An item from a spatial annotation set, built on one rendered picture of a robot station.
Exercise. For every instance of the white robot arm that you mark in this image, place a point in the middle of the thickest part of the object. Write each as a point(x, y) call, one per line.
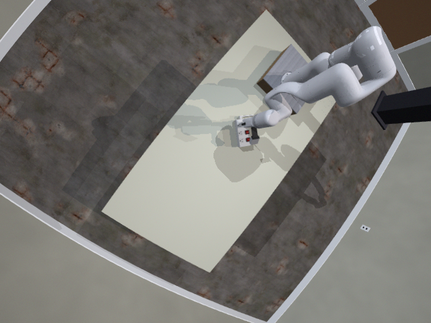
point(336, 74)

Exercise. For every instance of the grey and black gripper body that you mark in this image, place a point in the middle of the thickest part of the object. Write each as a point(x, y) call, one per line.
point(249, 122)

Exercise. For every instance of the white power strip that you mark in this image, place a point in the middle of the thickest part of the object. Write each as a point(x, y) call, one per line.
point(242, 134)

